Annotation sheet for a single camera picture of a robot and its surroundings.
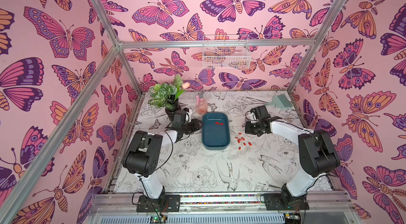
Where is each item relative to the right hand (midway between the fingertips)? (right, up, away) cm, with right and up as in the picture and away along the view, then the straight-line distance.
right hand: (243, 129), depth 95 cm
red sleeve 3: (-3, -7, 0) cm, 7 cm away
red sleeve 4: (0, -5, 0) cm, 5 cm away
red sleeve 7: (-4, -5, 0) cm, 6 cm away
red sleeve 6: (0, -8, -2) cm, 8 cm away
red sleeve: (-15, +3, +7) cm, 17 cm away
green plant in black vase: (-44, +20, -10) cm, 50 cm away
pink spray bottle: (-25, +13, +13) cm, 31 cm away
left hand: (-24, +4, 0) cm, 24 cm away
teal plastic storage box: (-17, -4, 0) cm, 17 cm away
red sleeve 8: (+3, -8, -2) cm, 9 cm away
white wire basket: (-11, +47, 0) cm, 48 cm away
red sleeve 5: (-2, -10, -3) cm, 11 cm away
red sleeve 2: (-13, +3, +6) cm, 15 cm away
